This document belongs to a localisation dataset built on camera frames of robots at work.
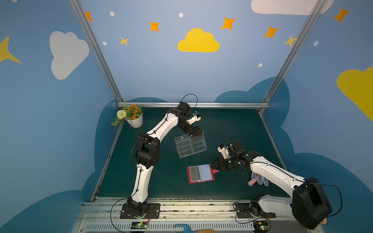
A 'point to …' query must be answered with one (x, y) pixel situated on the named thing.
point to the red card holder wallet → (199, 173)
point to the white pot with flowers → (133, 114)
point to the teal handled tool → (186, 228)
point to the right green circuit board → (261, 225)
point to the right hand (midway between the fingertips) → (218, 164)
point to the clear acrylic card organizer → (187, 145)
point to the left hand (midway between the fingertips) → (194, 129)
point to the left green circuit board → (139, 225)
